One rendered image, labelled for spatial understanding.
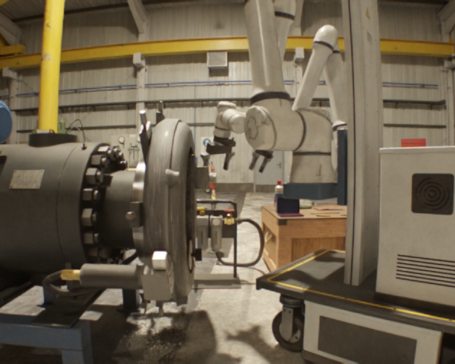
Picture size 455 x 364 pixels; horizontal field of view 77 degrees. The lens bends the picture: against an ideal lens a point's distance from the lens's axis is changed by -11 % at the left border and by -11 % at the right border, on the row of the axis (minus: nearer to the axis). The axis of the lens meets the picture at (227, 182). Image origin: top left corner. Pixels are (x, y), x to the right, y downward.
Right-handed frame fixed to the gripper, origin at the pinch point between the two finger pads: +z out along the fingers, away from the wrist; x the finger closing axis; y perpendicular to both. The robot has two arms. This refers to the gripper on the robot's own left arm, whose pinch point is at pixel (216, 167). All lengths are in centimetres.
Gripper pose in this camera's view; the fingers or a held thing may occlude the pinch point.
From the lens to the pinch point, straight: 162.4
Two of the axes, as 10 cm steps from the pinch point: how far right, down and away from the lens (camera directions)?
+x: -7.7, 1.3, -6.3
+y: -6.2, -4.2, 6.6
